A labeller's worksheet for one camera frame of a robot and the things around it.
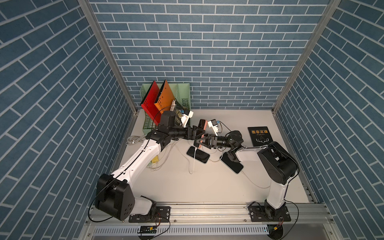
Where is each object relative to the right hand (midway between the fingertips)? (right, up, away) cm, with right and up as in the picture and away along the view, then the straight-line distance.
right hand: (199, 143), depth 74 cm
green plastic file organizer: (-13, +32, +31) cm, 46 cm away
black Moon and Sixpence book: (-12, +18, +17) cm, 27 cm away
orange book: (-21, +25, +15) cm, 36 cm away
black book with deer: (+43, +1, +30) cm, 53 cm away
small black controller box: (-25, -42, -2) cm, 49 cm away
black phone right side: (+23, -16, +15) cm, 32 cm away
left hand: (+3, +6, 0) cm, 6 cm away
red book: (-27, +25, +12) cm, 39 cm away
